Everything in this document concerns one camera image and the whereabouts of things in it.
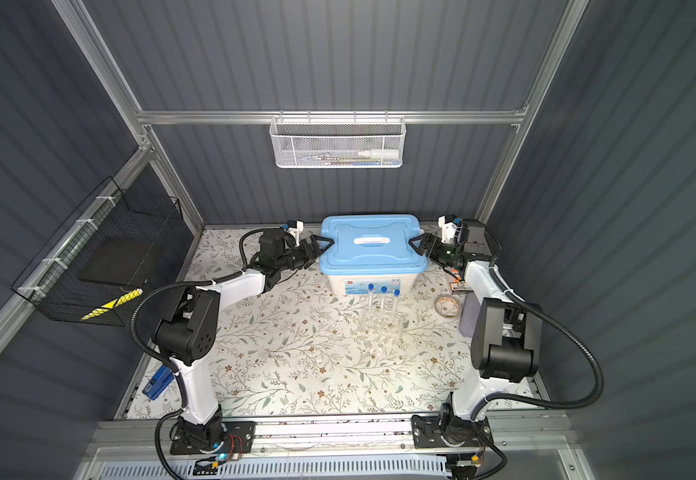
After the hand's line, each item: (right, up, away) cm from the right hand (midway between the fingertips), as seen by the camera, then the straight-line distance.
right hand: (421, 246), depth 91 cm
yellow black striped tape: (-75, -13, -24) cm, 80 cm away
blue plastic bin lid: (-15, 0, +1) cm, 15 cm away
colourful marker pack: (+15, -13, +11) cm, 23 cm away
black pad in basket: (-82, -4, -14) cm, 83 cm away
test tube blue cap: (-12, -13, -6) cm, 19 cm away
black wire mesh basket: (-84, -9, -29) cm, 89 cm away
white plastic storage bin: (-19, -12, +3) cm, 23 cm away
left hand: (-28, 0, +1) cm, 28 cm away
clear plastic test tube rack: (-12, -25, +3) cm, 28 cm away
